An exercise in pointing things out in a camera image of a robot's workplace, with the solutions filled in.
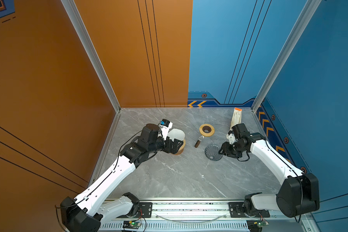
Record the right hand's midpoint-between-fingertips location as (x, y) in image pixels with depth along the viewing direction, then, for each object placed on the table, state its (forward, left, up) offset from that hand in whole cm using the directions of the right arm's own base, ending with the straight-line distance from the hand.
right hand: (221, 153), depth 83 cm
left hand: (0, +26, +15) cm, 30 cm away
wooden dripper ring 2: (+12, +6, +2) cm, 13 cm away
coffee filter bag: (+28, -16, -1) cm, 33 cm away
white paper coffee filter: (+11, +27, +5) cm, 29 cm away
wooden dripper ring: (+4, +23, -1) cm, 23 cm away
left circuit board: (-33, +48, -11) cm, 59 cm away
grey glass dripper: (+5, +4, -7) cm, 9 cm away
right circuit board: (-33, -13, -11) cm, 38 cm away
